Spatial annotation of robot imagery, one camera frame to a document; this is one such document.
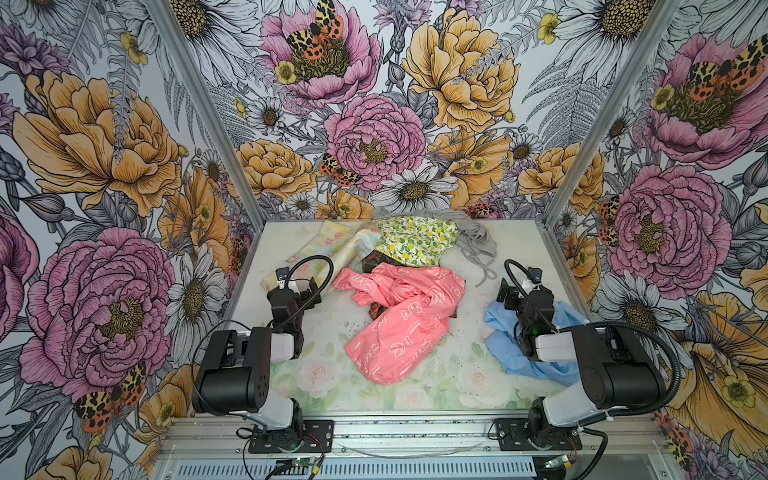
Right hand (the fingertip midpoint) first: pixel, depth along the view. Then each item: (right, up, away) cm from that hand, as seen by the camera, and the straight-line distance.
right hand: (518, 287), depth 93 cm
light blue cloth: (-7, -14, -5) cm, 16 cm away
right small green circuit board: (0, -38, -22) cm, 44 cm away
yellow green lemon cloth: (-30, +15, +15) cm, 37 cm away
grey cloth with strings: (-8, +14, +18) cm, 24 cm away
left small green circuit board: (-60, -38, -22) cm, 75 cm away
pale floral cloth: (-55, +10, -16) cm, 59 cm away
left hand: (-67, 0, 0) cm, 67 cm away
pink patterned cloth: (-33, -4, -8) cm, 34 cm away
